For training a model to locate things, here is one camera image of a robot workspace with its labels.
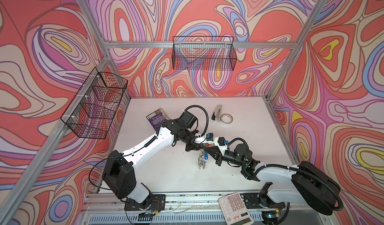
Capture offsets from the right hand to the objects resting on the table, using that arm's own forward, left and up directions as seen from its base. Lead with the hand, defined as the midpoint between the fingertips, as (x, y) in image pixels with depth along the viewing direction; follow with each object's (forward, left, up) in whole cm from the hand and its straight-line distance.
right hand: (207, 151), depth 78 cm
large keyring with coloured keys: (-3, +3, 0) cm, 4 cm away
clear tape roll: (+30, -18, -12) cm, 37 cm away
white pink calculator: (-25, -12, -11) cm, 30 cm away
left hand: (+3, +1, +3) cm, 5 cm away
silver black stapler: (+32, -11, -10) cm, 35 cm away
